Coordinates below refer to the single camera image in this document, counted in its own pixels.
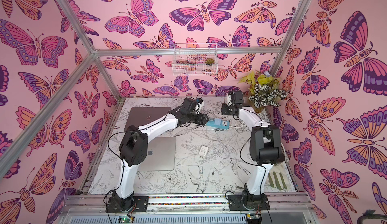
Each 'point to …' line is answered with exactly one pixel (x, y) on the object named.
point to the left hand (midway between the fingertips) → (207, 117)
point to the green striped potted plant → (265, 90)
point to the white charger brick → (203, 152)
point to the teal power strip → (224, 124)
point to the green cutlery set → (278, 185)
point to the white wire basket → (193, 65)
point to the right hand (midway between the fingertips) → (228, 108)
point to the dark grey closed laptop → (141, 116)
